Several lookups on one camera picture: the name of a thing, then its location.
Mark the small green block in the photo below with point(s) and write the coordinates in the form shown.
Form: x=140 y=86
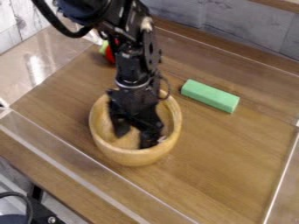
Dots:
x=102 y=47

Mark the red felt ball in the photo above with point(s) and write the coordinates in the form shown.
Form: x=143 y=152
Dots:
x=109 y=55

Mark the clear acrylic tray wall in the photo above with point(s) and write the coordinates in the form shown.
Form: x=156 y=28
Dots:
x=92 y=190

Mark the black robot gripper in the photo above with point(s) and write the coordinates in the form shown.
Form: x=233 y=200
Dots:
x=132 y=109

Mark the black metal bracket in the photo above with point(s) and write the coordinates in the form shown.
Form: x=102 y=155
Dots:
x=41 y=214

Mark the green flat block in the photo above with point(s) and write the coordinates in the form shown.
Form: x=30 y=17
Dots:
x=211 y=96

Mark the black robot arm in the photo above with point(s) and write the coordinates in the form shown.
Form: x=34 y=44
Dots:
x=124 y=24

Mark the light wooden bowl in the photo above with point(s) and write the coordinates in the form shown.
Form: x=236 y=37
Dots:
x=123 y=150

